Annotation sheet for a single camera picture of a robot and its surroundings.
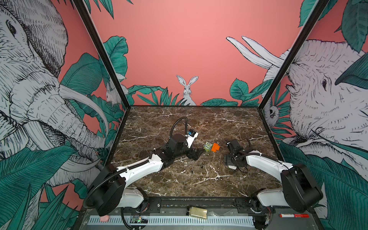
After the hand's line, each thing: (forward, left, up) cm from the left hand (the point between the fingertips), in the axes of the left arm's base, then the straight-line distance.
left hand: (199, 144), depth 79 cm
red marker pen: (-34, -47, -15) cm, 60 cm away
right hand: (-3, -20, -15) cm, 26 cm away
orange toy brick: (+6, -13, -15) cm, 21 cm away
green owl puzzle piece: (+7, -7, -16) cm, 19 cm away
